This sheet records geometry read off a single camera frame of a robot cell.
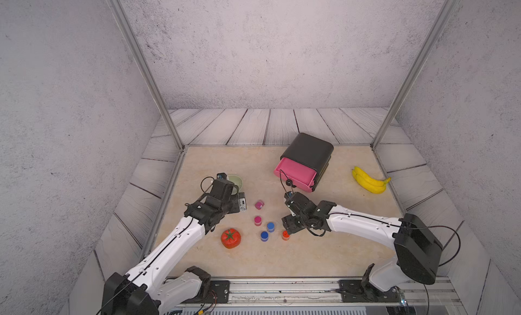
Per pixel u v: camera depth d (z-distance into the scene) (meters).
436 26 0.77
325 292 0.74
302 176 0.90
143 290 0.39
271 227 0.87
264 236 0.84
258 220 0.89
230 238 0.80
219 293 0.73
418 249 0.43
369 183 0.98
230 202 0.71
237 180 1.01
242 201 0.73
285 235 0.85
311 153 0.96
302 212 0.64
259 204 0.94
